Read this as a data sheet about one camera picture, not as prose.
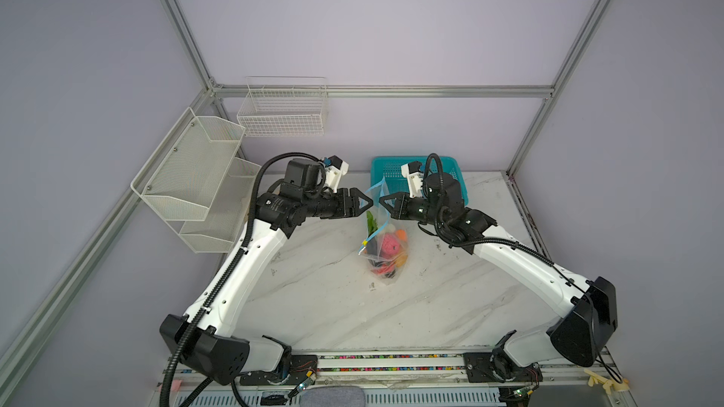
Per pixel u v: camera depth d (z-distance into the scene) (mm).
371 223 800
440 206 565
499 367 658
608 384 703
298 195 531
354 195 616
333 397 677
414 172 662
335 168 634
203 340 375
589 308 407
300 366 735
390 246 833
